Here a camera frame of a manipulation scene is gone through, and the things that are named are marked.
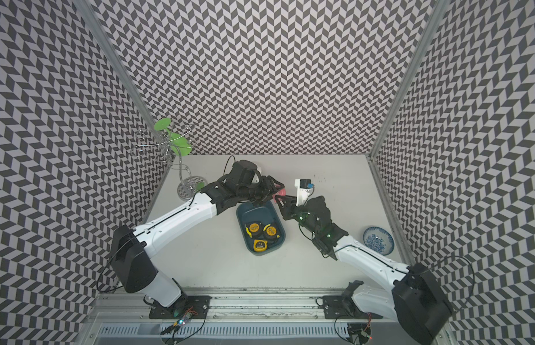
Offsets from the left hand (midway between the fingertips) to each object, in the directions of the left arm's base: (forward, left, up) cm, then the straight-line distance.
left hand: (282, 192), depth 75 cm
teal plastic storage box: (+4, +15, -21) cm, 26 cm away
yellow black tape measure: (-4, +12, -21) cm, 24 cm away
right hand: (-1, +1, -3) cm, 4 cm away
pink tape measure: (-1, 0, +1) cm, 2 cm away
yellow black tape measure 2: (-5, +5, -21) cm, 22 cm away
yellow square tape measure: (-11, +9, -21) cm, 25 cm away
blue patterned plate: (-9, -39, -22) cm, 46 cm away
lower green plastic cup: (+23, +43, +2) cm, 49 cm away
